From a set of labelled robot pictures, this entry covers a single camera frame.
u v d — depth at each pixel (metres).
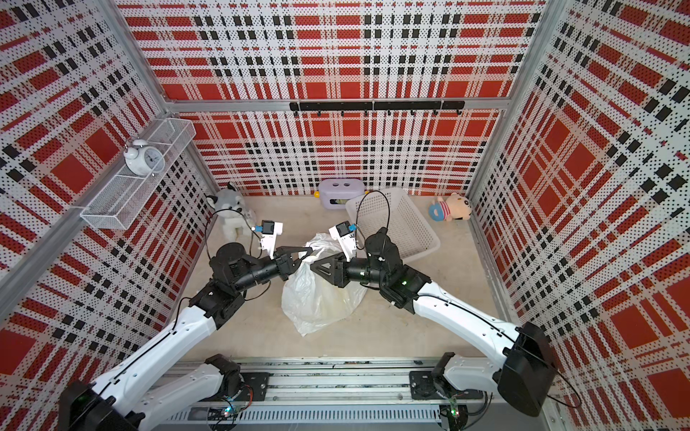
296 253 0.68
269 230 0.62
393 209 1.14
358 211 1.10
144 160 0.70
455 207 1.13
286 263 0.61
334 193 1.11
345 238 0.61
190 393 0.55
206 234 1.14
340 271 0.58
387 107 0.90
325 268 0.66
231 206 0.96
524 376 0.37
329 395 0.73
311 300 0.75
